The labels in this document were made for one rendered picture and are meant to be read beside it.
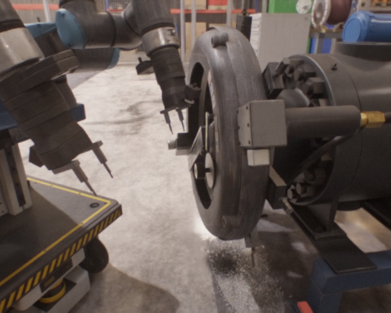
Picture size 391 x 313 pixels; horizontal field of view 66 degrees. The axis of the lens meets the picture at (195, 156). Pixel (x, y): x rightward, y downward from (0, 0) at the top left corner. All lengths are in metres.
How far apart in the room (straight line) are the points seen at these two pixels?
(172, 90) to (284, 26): 4.26
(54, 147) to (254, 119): 0.41
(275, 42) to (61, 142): 4.57
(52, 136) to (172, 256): 1.09
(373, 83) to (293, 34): 3.92
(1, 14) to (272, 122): 0.52
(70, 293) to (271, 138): 0.89
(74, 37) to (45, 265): 0.66
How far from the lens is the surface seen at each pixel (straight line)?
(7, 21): 0.49
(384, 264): 1.25
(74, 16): 0.84
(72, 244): 1.12
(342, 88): 1.06
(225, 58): 0.87
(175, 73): 0.76
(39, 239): 1.18
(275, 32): 4.91
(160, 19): 0.79
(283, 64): 0.77
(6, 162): 1.28
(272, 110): 0.70
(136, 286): 1.37
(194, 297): 1.32
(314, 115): 0.76
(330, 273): 1.14
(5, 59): 0.47
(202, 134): 0.98
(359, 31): 1.53
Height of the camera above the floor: 0.98
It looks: 23 degrees down
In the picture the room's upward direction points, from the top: straight up
